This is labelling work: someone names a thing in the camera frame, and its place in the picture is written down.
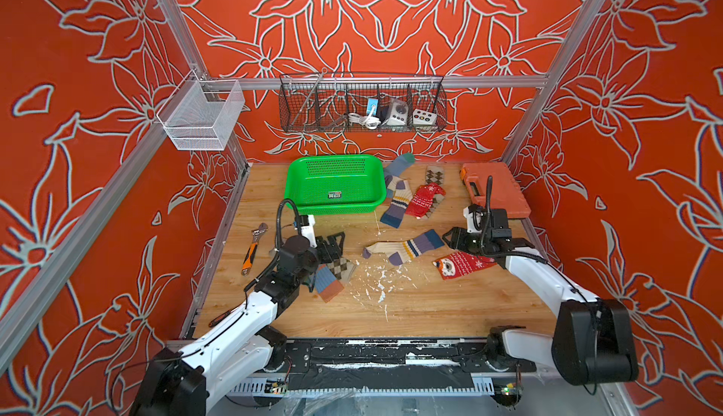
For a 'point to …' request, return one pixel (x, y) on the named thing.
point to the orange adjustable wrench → (249, 256)
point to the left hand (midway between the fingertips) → (335, 235)
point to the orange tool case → (506, 191)
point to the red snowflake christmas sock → (423, 200)
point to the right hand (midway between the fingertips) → (444, 236)
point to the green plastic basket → (335, 184)
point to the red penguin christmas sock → (459, 264)
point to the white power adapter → (398, 112)
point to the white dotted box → (422, 117)
